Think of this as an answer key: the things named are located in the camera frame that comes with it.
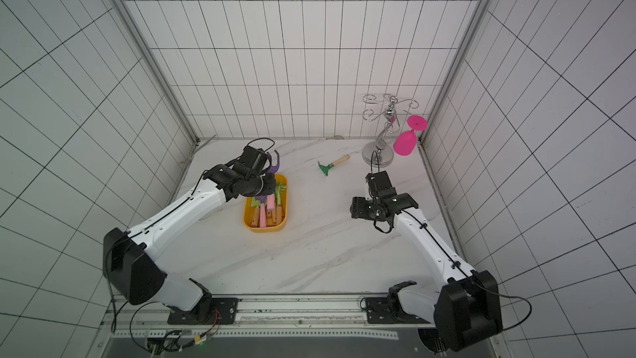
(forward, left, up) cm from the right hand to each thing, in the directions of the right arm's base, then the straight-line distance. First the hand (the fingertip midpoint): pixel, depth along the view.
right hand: (351, 208), depth 83 cm
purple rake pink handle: (0, +33, -6) cm, 33 cm away
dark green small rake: (+26, +10, -11) cm, 30 cm away
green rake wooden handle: (+4, +37, -8) cm, 38 cm away
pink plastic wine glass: (+31, -23, +2) cm, 38 cm away
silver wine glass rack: (+34, -13, +16) cm, 40 cm away
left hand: (+2, +28, +6) cm, 29 cm away
